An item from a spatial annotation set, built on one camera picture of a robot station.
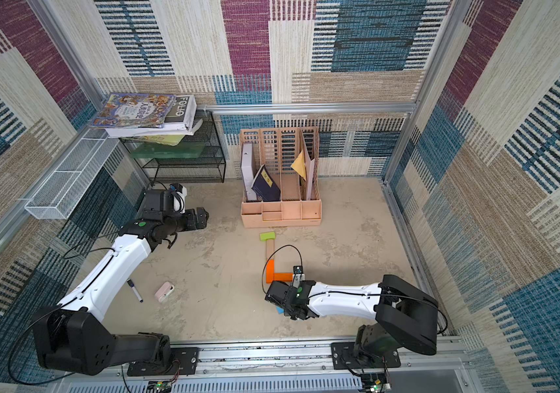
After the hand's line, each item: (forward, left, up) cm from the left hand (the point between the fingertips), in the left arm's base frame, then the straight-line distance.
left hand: (195, 214), depth 84 cm
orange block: (-13, -25, -18) cm, 33 cm away
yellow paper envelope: (+18, -36, +6) cm, 40 cm away
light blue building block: (-25, -28, -20) cm, 43 cm away
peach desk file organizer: (+27, -29, -9) cm, 41 cm away
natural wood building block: (-3, -24, -19) cm, 31 cm away
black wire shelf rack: (+39, +5, -14) cm, 42 cm away
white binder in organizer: (+23, -16, +1) cm, 28 cm away
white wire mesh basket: (0, +35, +14) cm, 37 cm away
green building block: (+3, -23, -18) cm, 30 cm away
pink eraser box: (-19, +12, -18) cm, 29 cm away
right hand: (-23, -33, -20) cm, 45 cm away
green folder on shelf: (+25, +9, +7) cm, 28 cm away
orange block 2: (-15, -30, -18) cm, 38 cm away
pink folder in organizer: (+14, -39, +8) cm, 42 cm away
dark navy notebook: (+22, -22, -9) cm, 32 cm away
